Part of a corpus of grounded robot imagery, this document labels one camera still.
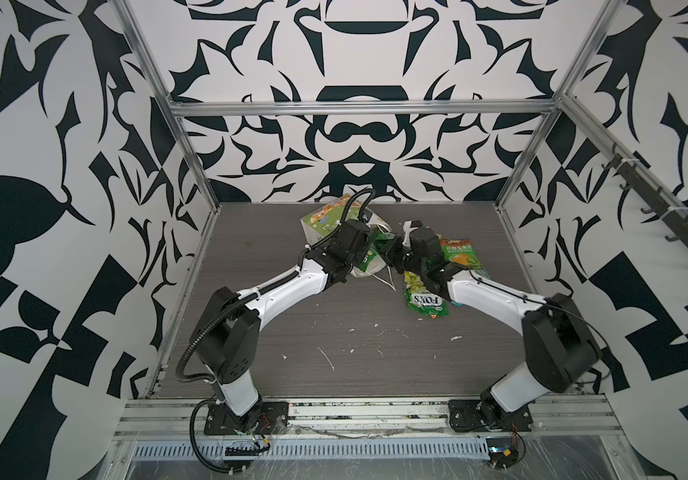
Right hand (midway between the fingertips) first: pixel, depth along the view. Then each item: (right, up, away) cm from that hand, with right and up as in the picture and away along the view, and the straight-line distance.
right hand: (373, 242), depth 84 cm
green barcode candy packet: (0, +1, +2) cm, 3 cm away
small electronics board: (+29, -49, -13) cm, 59 cm away
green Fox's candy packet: (+15, -17, +8) cm, 24 cm away
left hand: (-6, +3, +1) cm, 7 cm away
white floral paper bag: (-11, +10, +18) cm, 23 cm away
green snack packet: (+31, -4, +18) cm, 36 cm away
